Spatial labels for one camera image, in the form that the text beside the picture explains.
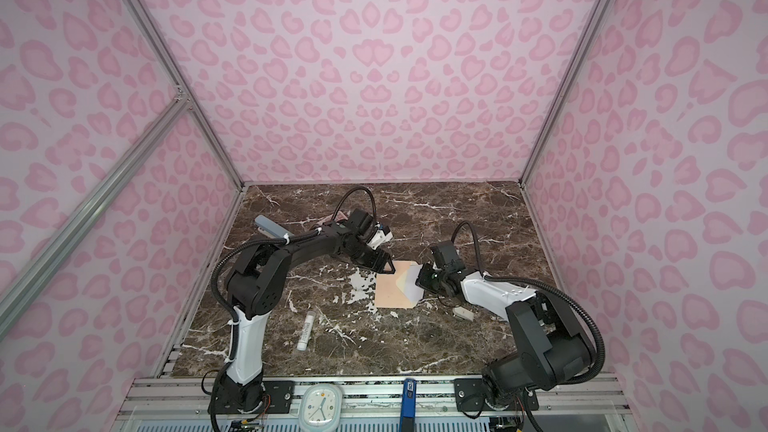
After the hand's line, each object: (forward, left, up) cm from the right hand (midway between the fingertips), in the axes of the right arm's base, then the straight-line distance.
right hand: (418, 277), depth 90 cm
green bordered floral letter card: (0, +3, -5) cm, 6 cm away
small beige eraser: (-10, -12, -1) cm, 16 cm away
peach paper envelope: (-3, +9, -3) cm, 10 cm away
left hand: (+4, +9, -1) cm, 10 cm away
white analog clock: (-33, +23, 0) cm, 41 cm away
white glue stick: (-18, +31, -2) cm, 36 cm away
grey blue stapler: (+17, +49, +1) cm, 52 cm away
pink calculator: (+25, +28, -3) cm, 37 cm away
